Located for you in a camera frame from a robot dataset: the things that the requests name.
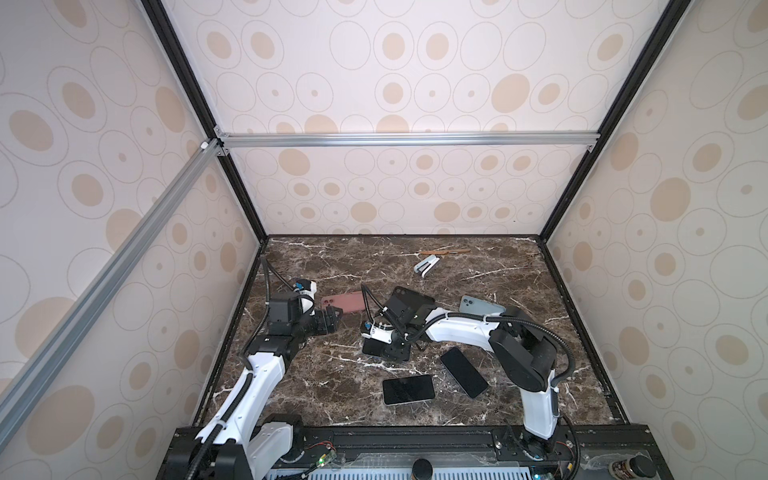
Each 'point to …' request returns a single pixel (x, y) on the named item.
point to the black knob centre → (422, 469)
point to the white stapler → (425, 266)
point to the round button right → (636, 467)
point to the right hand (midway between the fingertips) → (388, 343)
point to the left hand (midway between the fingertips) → (337, 307)
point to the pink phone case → (349, 302)
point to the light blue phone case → (471, 305)
